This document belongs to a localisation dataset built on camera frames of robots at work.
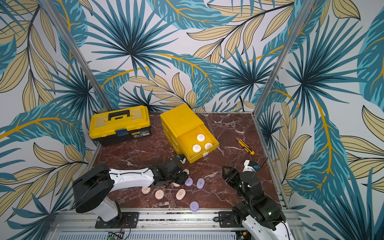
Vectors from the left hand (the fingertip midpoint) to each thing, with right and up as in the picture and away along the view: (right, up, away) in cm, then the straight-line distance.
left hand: (183, 177), depth 86 cm
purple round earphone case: (+3, -2, -2) cm, 4 cm away
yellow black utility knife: (+41, +16, +14) cm, 46 cm away
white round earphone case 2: (+14, +19, -2) cm, 23 cm away
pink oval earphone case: (-1, -7, -6) cm, 9 cm away
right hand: (+21, +8, -14) cm, 27 cm away
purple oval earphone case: (+10, -2, -2) cm, 10 cm away
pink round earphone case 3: (-13, -7, -6) cm, 16 cm away
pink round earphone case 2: (-20, -6, -4) cm, 22 cm away
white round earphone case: (+10, +23, 0) cm, 25 cm away
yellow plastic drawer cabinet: (+1, +26, -4) cm, 27 cm away
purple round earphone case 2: (+6, -12, -9) cm, 16 cm away
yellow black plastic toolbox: (-39, +30, +5) cm, 49 cm away
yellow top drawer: (+2, +21, 0) cm, 22 cm away
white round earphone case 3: (+7, +17, -4) cm, 19 cm away
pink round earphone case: (-4, -4, -2) cm, 6 cm away
